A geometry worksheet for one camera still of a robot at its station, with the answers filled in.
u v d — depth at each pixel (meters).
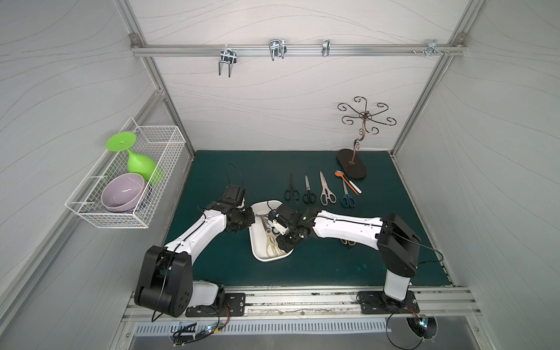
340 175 1.11
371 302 0.75
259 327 0.70
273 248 0.86
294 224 0.64
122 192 0.62
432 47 0.77
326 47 0.73
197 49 0.78
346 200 1.01
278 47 0.76
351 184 1.07
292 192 1.08
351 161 1.15
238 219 0.74
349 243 0.54
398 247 0.46
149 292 0.42
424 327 0.72
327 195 1.03
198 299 0.52
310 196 1.01
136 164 0.63
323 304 0.75
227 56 0.78
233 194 0.69
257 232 0.90
